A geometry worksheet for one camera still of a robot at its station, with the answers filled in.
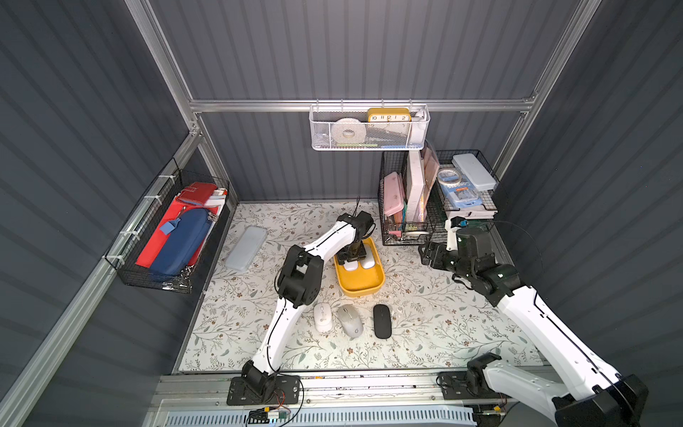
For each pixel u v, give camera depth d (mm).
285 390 734
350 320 828
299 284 618
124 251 607
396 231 1073
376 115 870
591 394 384
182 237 680
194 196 791
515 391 551
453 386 732
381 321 846
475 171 994
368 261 991
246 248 1053
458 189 937
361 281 968
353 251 868
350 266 960
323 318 844
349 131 842
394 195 1051
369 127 904
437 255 668
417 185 912
